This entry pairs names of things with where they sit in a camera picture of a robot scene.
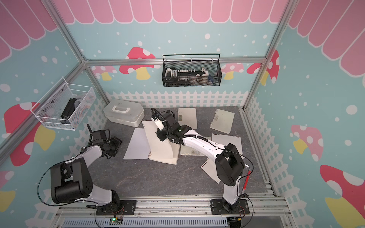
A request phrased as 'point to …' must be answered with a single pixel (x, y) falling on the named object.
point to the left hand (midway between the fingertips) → (122, 145)
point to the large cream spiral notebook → (187, 116)
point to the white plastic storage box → (124, 112)
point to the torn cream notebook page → (167, 151)
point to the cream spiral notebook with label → (223, 121)
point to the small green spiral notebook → (165, 151)
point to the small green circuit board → (115, 222)
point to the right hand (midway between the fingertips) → (158, 129)
